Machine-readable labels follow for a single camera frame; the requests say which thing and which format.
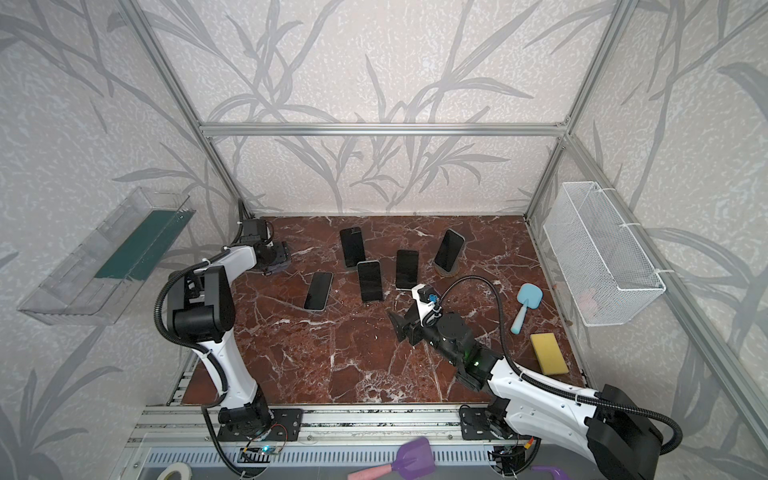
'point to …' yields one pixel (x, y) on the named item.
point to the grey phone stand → (282, 259)
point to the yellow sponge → (549, 354)
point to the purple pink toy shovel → (414, 459)
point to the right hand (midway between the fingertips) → (403, 296)
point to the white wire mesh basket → (608, 277)
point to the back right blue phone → (449, 250)
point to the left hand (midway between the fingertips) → (280, 243)
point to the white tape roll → (183, 469)
